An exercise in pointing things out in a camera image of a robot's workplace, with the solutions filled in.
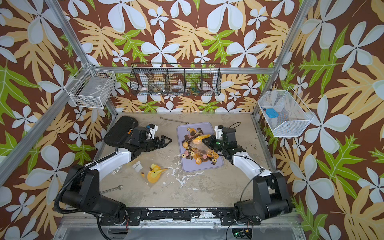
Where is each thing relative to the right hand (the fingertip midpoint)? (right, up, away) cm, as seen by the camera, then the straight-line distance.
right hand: (201, 139), depth 85 cm
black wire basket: (-16, +39, +12) cm, 44 cm away
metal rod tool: (-9, +10, +29) cm, 32 cm away
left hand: (-20, 0, +2) cm, 20 cm away
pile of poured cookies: (-5, -10, +10) cm, 15 cm away
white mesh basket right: (+48, +14, -1) cm, 50 cm away
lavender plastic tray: (-7, -16, +6) cm, 19 cm away
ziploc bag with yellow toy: (-2, -4, +1) cm, 4 cm away
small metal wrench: (-47, -28, -1) cm, 55 cm away
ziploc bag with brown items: (-26, -18, -2) cm, 32 cm away
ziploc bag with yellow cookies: (-36, -15, -3) cm, 39 cm away
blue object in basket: (+42, +15, +1) cm, 44 cm away
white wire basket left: (-64, +30, +1) cm, 71 cm away
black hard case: (-56, +2, +14) cm, 58 cm away
